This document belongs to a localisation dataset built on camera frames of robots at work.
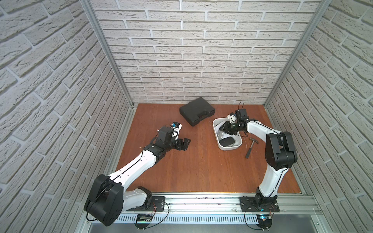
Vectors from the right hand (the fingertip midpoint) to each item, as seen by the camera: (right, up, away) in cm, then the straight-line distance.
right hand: (223, 128), depth 97 cm
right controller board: (+14, -44, -27) cm, 54 cm away
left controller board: (-46, -45, -26) cm, 70 cm away
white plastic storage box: (-4, +4, +6) cm, 8 cm away
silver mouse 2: (+5, +7, -5) cm, 10 cm away
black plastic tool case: (-18, +13, +12) cm, 26 cm away
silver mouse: (-1, -4, -3) cm, 5 cm away
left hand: (-25, -4, -14) cm, 29 cm away
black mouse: (+1, -8, -5) cm, 10 cm away
